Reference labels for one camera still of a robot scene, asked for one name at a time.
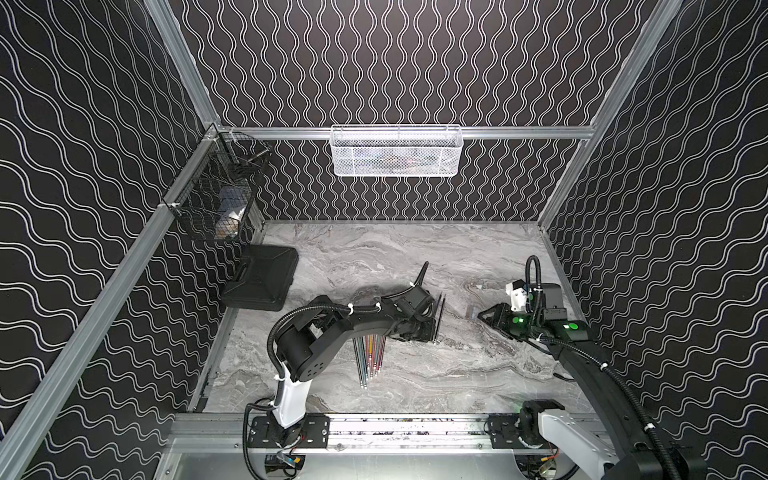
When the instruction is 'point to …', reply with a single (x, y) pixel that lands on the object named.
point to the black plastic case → (262, 277)
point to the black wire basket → (215, 187)
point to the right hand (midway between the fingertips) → (484, 315)
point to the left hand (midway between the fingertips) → (435, 331)
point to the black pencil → (440, 317)
